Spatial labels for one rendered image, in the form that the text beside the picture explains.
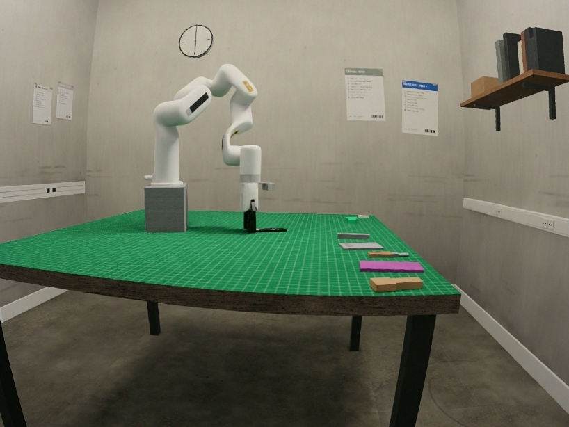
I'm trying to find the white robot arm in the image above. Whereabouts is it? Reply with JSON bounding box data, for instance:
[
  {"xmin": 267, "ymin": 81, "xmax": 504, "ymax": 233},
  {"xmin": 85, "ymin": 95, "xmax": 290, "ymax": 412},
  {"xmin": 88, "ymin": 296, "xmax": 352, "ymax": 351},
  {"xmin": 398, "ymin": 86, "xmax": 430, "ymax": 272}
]
[{"xmin": 144, "ymin": 64, "xmax": 275, "ymax": 191}]

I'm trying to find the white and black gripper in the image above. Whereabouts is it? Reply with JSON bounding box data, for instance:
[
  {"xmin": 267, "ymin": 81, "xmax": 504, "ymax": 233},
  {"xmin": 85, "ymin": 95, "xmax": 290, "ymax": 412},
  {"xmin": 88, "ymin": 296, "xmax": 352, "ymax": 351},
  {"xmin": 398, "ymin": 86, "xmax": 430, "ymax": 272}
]
[{"xmin": 239, "ymin": 182, "xmax": 258, "ymax": 232}]

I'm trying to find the green work mat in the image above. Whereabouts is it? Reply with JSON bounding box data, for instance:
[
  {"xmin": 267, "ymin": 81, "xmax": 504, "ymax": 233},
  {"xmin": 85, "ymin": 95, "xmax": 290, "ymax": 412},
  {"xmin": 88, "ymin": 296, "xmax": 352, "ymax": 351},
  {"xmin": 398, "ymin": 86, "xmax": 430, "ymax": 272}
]
[{"xmin": 0, "ymin": 211, "xmax": 461, "ymax": 296}]

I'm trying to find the pink flat bar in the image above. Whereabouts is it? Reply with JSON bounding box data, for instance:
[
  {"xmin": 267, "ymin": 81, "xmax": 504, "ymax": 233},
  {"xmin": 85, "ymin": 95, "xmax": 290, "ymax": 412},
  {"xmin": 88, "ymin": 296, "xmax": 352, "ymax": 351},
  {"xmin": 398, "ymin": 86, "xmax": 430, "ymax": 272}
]
[{"xmin": 360, "ymin": 261, "xmax": 424, "ymax": 273}]

